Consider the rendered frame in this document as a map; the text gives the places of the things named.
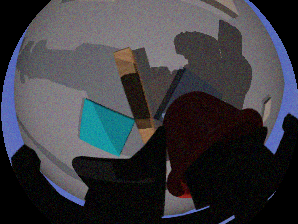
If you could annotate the dark red cup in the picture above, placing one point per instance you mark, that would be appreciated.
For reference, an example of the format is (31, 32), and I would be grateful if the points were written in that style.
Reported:
(193, 123)

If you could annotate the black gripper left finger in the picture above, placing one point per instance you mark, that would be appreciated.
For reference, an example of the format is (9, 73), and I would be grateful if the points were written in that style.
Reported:
(143, 172)

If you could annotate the grey flat square block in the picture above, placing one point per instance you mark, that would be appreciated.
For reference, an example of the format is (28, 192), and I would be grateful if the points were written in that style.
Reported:
(266, 109)

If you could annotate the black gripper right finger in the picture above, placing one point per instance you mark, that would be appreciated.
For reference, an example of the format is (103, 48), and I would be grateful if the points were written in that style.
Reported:
(207, 172)

